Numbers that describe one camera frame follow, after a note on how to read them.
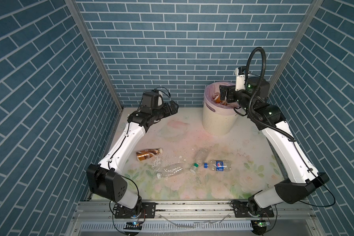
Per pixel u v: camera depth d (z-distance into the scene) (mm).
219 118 871
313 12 723
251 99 461
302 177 397
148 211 737
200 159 963
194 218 725
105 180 400
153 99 579
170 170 848
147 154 894
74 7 701
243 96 491
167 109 679
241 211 727
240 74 535
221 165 843
